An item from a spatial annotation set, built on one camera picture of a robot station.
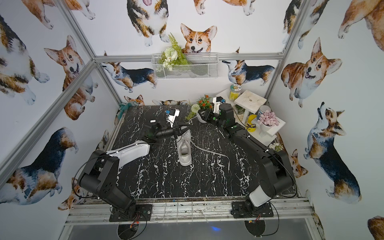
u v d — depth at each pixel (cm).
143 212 73
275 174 44
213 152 95
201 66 93
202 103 103
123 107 121
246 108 90
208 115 73
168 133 73
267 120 79
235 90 98
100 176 46
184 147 90
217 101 76
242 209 75
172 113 72
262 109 86
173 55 77
